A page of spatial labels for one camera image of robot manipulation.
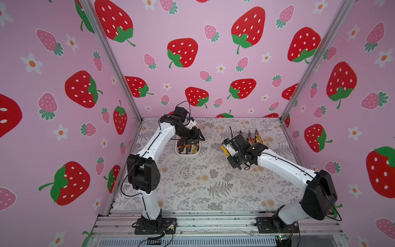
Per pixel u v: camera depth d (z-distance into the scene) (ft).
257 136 3.61
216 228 2.42
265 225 2.40
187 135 2.41
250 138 3.52
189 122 2.46
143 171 1.61
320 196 1.41
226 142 2.51
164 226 2.40
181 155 3.20
